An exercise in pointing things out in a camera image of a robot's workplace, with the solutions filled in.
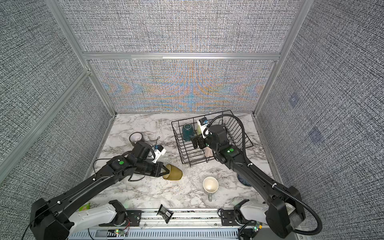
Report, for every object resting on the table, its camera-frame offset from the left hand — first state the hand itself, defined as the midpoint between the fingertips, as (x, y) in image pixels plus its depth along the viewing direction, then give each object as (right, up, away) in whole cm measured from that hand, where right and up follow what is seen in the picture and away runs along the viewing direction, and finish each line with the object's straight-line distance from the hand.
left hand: (169, 173), depth 73 cm
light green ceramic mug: (+16, +22, +27) cm, 38 cm away
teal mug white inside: (+9, +20, +22) cm, 31 cm away
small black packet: (-2, -20, +1) cm, 20 cm away
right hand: (+15, +21, +7) cm, 26 cm away
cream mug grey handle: (+21, -9, +10) cm, 25 cm away
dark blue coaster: (+40, -8, +11) cm, 42 cm away
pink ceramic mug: (+21, +8, +16) cm, 27 cm away
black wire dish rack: (+10, +4, +23) cm, 25 cm away
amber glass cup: (+3, +1, -2) cm, 4 cm away
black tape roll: (-27, +13, +30) cm, 43 cm away
